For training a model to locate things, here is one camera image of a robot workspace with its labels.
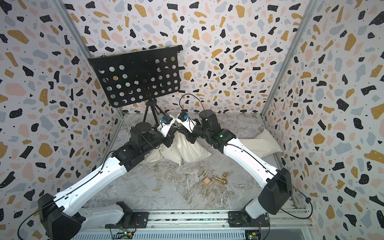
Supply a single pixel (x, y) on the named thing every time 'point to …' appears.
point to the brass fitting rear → (222, 180)
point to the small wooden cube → (206, 180)
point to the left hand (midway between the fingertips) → (178, 126)
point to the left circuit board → (124, 235)
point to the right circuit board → (252, 234)
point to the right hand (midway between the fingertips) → (180, 128)
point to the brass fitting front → (224, 175)
